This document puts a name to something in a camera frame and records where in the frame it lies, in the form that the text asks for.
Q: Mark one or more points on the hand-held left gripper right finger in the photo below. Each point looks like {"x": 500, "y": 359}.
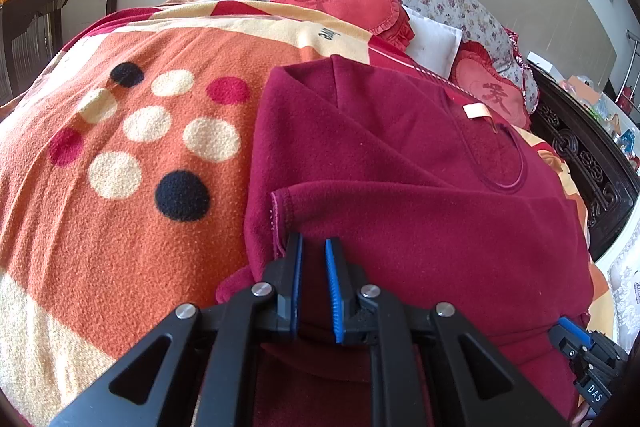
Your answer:
{"x": 334, "y": 292}

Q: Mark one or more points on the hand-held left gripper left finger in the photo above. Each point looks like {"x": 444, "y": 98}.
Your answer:
{"x": 296, "y": 277}

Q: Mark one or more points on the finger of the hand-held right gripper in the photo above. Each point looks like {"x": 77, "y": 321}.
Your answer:
{"x": 570, "y": 334}

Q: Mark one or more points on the maroon sweater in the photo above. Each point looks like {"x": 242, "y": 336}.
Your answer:
{"x": 425, "y": 207}

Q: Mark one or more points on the white ornate chair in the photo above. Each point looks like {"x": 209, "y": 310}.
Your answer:
{"x": 625, "y": 277}

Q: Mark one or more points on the dark carved wooden cabinet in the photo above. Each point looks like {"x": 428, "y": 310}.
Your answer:
{"x": 590, "y": 167}

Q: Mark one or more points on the orange red printed blanket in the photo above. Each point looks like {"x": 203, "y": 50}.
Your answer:
{"x": 125, "y": 232}

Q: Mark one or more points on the orange cardboard box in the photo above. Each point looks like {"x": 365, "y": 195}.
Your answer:
{"x": 582, "y": 91}

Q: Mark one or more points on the red heart pillow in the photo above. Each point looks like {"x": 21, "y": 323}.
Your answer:
{"x": 340, "y": 2}
{"x": 490, "y": 92}

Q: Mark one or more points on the white pillow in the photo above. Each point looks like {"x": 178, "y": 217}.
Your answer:
{"x": 435, "y": 42}

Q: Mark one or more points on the white box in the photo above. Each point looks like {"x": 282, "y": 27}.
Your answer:
{"x": 541, "y": 63}

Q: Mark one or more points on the grey metal rack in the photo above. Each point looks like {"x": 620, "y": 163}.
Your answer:
{"x": 634, "y": 57}

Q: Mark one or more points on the dark wooden table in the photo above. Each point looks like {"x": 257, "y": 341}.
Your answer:
{"x": 60, "y": 7}

